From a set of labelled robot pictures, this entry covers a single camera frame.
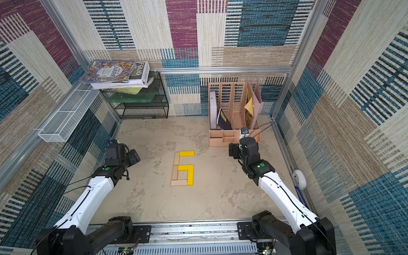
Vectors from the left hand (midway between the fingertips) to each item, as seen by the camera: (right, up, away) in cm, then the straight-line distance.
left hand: (129, 155), depth 84 cm
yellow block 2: (+30, -9, +11) cm, 33 cm away
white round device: (+89, -13, +2) cm, 90 cm away
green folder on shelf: (+2, +32, +10) cm, 34 cm away
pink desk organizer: (+59, +31, +31) cm, 74 cm away
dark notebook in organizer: (+51, +19, +21) cm, 58 cm away
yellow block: (+28, -1, +16) cm, 32 cm away
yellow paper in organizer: (+65, +26, +7) cm, 70 cm away
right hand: (+57, +7, -3) cm, 57 cm away
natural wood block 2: (+22, -12, +8) cm, 26 cm away
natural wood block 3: (+25, -16, +4) cm, 30 cm away
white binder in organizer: (+44, +26, +16) cm, 54 cm away
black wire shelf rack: (+6, +29, +32) cm, 44 cm away
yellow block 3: (+31, -13, +6) cm, 34 cm away
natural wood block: (+22, -4, +15) cm, 27 cm away
